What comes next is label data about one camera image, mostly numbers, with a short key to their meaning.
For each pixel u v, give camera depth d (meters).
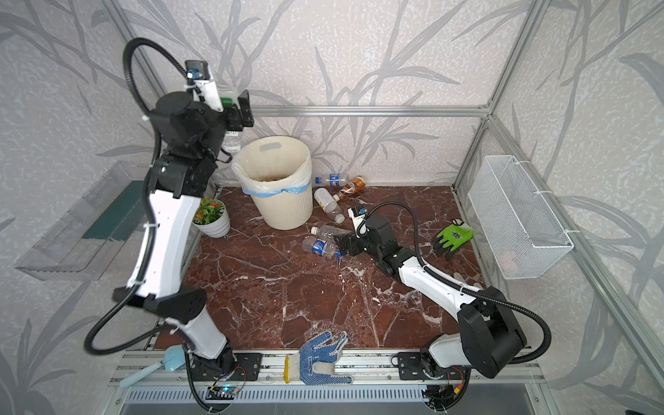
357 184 1.15
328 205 1.08
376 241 0.65
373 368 0.75
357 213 0.72
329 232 0.99
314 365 0.70
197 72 0.45
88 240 0.65
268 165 1.04
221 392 0.71
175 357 0.74
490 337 0.42
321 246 0.96
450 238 1.02
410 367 0.74
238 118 0.53
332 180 1.19
